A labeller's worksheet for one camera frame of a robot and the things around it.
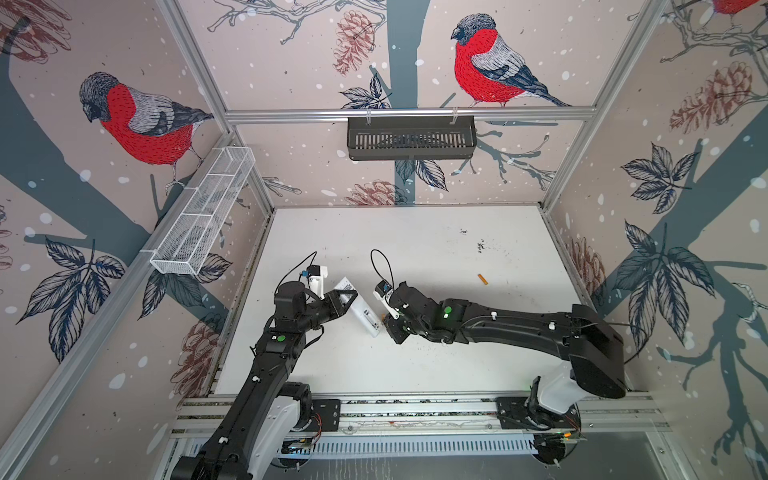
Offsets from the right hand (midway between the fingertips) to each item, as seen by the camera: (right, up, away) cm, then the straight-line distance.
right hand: (381, 323), depth 79 cm
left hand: (-7, +8, -3) cm, 11 cm away
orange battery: (-1, -1, 0) cm, 2 cm away
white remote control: (-6, +5, -1) cm, 8 cm away
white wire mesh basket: (-49, +31, 0) cm, 57 cm away
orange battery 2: (+34, +8, +21) cm, 41 cm away
